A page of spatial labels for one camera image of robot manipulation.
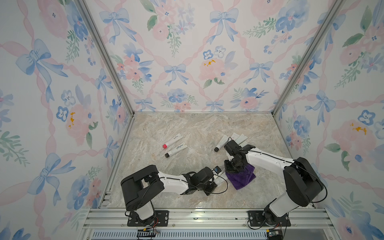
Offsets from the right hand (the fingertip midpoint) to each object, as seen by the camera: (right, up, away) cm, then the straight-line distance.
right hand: (228, 170), depth 88 cm
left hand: (-8, -6, -4) cm, 11 cm away
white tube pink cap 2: (+8, +19, +18) cm, 28 cm away
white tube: (-5, +2, -8) cm, 10 cm away
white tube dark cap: (-30, +12, +10) cm, 34 cm away
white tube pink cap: (-34, +17, +15) cm, 41 cm away
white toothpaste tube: (+13, +18, +17) cm, 28 cm away
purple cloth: (+5, -3, -5) cm, 8 cm away
